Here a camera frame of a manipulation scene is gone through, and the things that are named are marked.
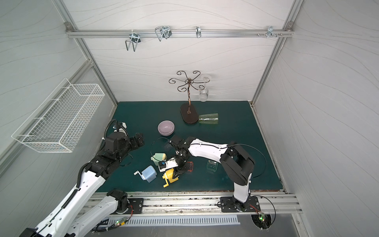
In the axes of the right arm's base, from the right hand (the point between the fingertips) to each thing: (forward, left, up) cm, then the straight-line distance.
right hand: (172, 170), depth 81 cm
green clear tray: (+5, -23, -5) cm, 24 cm away
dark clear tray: (+16, +5, -4) cm, 18 cm away
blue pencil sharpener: (-4, +11, +3) cm, 12 cm away
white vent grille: (-23, +12, -5) cm, 26 cm away
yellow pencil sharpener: (-5, 0, +5) cm, 7 cm away
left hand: (+11, +18, +17) cm, 27 cm away
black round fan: (-20, -48, -8) cm, 52 cm away
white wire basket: (+9, +52, +27) cm, 59 cm away
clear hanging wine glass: (+47, -17, +16) cm, 52 cm away
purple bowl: (+29, +9, -1) cm, 30 cm away
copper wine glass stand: (+46, -6, -1) cm, 47 cm away
